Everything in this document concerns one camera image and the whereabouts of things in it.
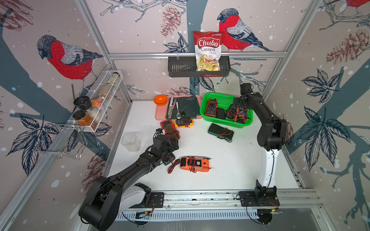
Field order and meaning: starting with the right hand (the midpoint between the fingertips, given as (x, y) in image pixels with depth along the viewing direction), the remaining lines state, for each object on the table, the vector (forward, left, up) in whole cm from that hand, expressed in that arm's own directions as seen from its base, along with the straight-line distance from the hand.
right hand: (240, 103), depth 102 cm
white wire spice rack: (-18, +84, +23) cm, 89 cm away
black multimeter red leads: (-3, +6, -8) cm, 11 cm away
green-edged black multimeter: (-39, +48, -10) cm, 63 cm away
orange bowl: (+10, +62, -8) cm, 63 cm away
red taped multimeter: (-19, +50, -9) cm, 54 cm away
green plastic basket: (+8, +7, -8) cm, 14 cm away
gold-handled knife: (-3, +52, -11) cm, 53 cm away
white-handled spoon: (-3, +46, -11) cm, 47 cm away
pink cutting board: (+2, +60, -12) cm, 62 cm away
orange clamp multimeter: (-42, +33, -8) cm, 54 cm away
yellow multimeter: (-13, +41, -8) cm, 44 cm away
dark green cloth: (+7, +39, -13) cm, 42 cm away
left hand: (-29, +45, -4) cm, 54 cm away
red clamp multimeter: (0, +20, -6) cm, 21 cm away
